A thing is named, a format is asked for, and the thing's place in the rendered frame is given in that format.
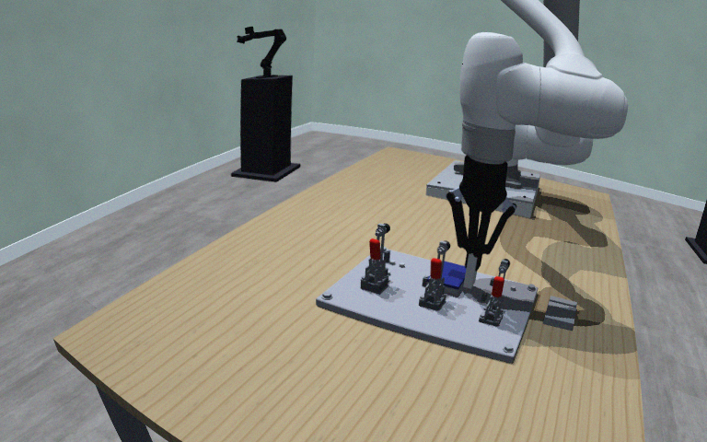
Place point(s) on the blue rectangular block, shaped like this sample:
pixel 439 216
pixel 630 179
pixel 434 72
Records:
pixel 454 277

